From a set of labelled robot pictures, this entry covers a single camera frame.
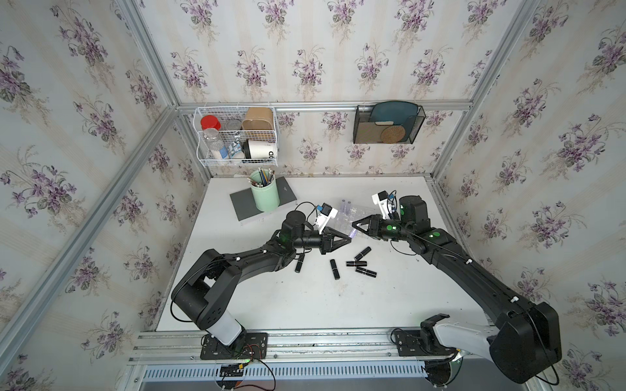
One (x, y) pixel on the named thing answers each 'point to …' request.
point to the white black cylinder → (258, 149)
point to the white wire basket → (237, 136)
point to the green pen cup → (265, 190)
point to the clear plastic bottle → (215, 144)
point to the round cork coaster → (393, 133)
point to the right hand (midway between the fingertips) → (357, 225)
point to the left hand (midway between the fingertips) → (353, 246)
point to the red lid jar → (209, 121)
